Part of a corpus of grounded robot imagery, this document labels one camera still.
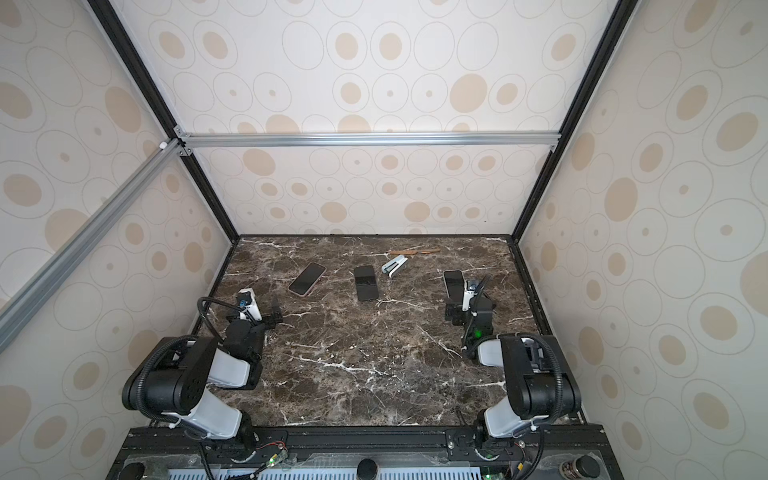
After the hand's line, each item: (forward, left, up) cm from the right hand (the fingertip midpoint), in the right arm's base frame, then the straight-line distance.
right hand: (468, 297), depth 95 cm
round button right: (-45, -15, +3) cm, 48 cm away
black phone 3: (+11, +1, -8) cm, 14 cm away
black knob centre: (-45, +30, +3) cm, 54 cm away
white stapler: (+17, +24, -4) cm, 30 cm away
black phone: (+12, +55, -5) cm, 56 cm away
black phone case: (+10, +33, -5) cm, 35 cm away
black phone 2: (+10, +33, -5) cm, 35 cm away
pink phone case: (+8, +52, -4) cm, 53 cm away
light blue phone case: (+7, +5, -5) cm, 10 cm away
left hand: (-2, +62, +8) cm, 62 cm away
